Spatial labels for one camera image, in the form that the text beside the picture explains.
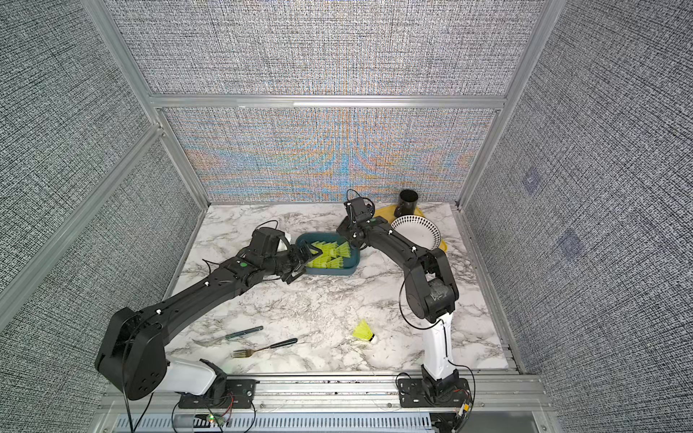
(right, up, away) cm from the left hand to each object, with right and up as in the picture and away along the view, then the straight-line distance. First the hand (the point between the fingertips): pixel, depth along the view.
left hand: (321, 258), depth 80 cm
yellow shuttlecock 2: (+13, -22, +1) cm, 26 cm away
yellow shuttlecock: (+3, -4, +15) cm, 16 cm away
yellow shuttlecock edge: (+7, +1, +20) cm, 21 cm away
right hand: (+5, +11, +15) cm, 19 cm away
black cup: (+32, +19, +29) cm, 48 cm away
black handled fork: (-22, -28, -1) cm, 35 cm away
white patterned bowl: (+37, +9, +28) cm, 48 cm away
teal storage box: (+9, -4, +17) cm, 20 cm away
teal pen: (-25, -24, +4) cm, 35 cm away
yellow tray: (+26, +15, +33) cm, 44 cm away
